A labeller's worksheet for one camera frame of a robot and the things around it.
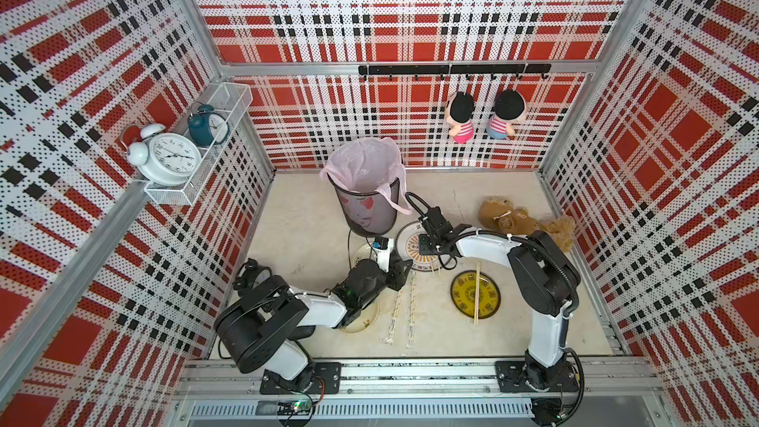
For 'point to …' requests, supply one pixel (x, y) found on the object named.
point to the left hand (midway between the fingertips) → (410, 259)
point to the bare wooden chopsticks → (476, 294)
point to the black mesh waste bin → (370, 214)
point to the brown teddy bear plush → (506, 217)
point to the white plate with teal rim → (408, 245)
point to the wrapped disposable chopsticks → (394, 318)
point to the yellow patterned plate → (463, 290)
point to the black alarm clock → (249, 276)
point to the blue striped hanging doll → (510, 105)
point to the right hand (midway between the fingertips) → (429, 243)
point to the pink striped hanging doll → (460, 110)
